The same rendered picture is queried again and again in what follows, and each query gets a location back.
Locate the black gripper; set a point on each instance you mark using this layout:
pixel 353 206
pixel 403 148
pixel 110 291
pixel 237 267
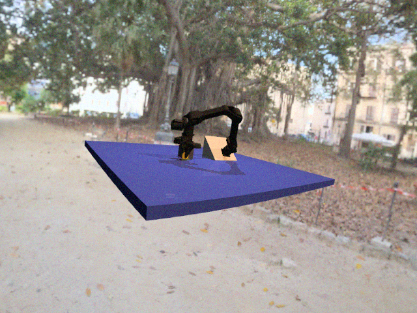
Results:
pixel 187 147

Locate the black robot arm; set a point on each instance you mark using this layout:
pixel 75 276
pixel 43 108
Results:
pixel 196 117

